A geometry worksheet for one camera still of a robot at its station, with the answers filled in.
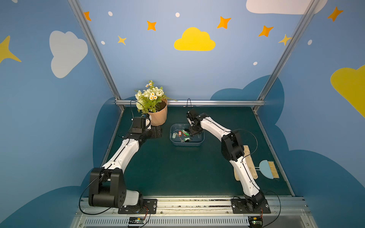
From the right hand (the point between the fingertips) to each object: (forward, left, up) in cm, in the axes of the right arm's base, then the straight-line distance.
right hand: (196, 128), depth 106 cm
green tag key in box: (-4, +8, -1) cm, 9 cm away
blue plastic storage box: (-12, 0, +2) cm, 12 cm away
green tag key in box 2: (-9, +9, -2) cm, 13 cm away
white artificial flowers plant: (+1, +33, +26) cm, 42 cm away
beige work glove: (-21, -35, -2) cm, 41 cm away
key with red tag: (-5, +13, -2) cm, 14 cm away
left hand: (-12, +27, +14) cm, 33 cm away
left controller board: (-59, +30, -3) cm, 67 cm away
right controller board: (-56, -32, -5) cm, 64 cm away
